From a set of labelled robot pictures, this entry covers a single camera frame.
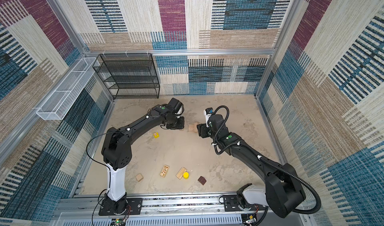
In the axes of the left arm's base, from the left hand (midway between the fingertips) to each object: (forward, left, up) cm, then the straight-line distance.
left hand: (184, 124), depth 91 cm
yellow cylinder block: (-26, -1, -9) cm, 28 cm away
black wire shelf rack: (+40, +41, +6) cm, 57 cm away
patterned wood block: (-24, +11, -10) cm, 28 cm away
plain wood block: (+3, -7, -8) cm, 11 cm away
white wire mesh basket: (-3, +59, +22) cm, 63 cm away
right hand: (-5, -11, +5) cm, 13 cm away
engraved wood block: (+3, -4, -9) cm, 11 cm away
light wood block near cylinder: (-25, +2, -10) cm, 27 cm away
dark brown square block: (-29, -10, -10) cm, 32 cm away
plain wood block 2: (+6, -4, -10) cm, 12 cm away
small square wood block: (-27, +24, -10) cm, 37 cm away
